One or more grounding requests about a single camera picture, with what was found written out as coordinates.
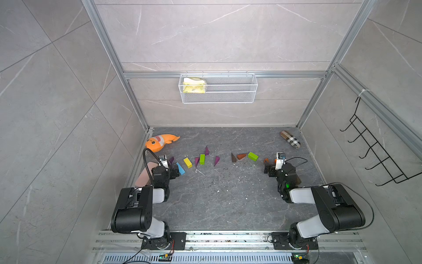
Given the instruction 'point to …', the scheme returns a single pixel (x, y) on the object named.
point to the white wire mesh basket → (215, 88)
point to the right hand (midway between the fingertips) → (275, 160)
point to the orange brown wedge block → (266, 159)
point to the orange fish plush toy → (156, 143)
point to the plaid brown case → (291, 139)
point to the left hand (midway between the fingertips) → (167, 162)
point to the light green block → (253, 156)
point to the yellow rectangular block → (188, 163)
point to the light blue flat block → (182, 171)
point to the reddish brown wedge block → (240, 155)
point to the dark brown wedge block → (233, 158)
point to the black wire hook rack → (395, 175)
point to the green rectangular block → (202, 159)
